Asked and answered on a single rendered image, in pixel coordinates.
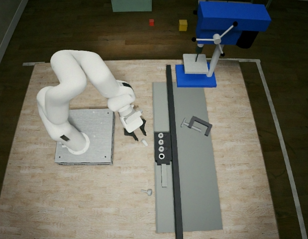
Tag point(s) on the long black rectangular bar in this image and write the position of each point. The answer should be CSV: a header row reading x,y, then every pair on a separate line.
x,y
175,164

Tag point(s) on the dark grey c-clamp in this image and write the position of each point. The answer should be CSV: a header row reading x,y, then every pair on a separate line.
x,y
199,121

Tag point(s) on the white flanged bushing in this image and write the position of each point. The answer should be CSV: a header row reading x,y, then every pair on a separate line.
x,y
144,142

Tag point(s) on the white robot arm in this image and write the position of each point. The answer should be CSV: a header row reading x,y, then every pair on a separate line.
x,y
70,67

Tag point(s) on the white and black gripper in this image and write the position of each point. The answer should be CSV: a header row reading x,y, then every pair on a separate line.
x,y
133,126

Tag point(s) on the blue drill press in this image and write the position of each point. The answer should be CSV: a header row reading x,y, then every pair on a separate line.
x,y
220,23

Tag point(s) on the black rectangular plate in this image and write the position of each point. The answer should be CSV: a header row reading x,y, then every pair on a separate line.
x,y
163,146

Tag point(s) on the grey flanged bushing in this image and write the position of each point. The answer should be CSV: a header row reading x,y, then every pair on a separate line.
x,y
149,192

